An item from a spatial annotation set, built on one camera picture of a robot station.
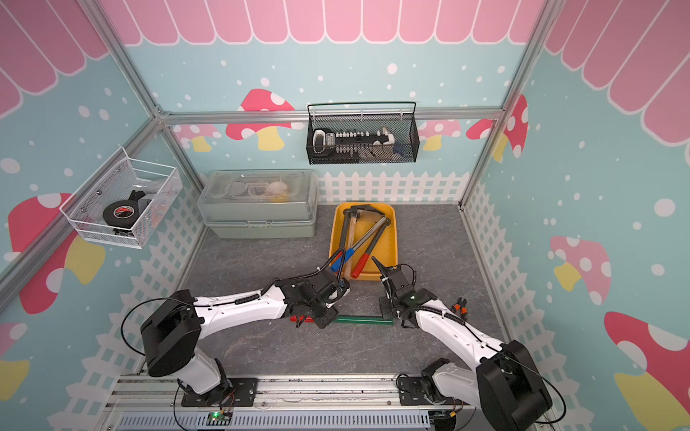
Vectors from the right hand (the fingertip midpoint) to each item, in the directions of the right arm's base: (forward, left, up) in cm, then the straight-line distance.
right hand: (389, 303), depth 87 cm
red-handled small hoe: (+40, +14, -1) cm, 42 cm away
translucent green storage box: (+35, +45, +12) cm, 58 cm away
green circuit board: (-30, +49, -6) cm, 58 cm away
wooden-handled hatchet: (+39, +11, 0) cm, 41 cm away
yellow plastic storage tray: (+31, +9, -1) cm, 33 cm away
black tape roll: (+12, +73, +32) cm, 80 cm away
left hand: (-4, +20, 0) cm, 20 cm away
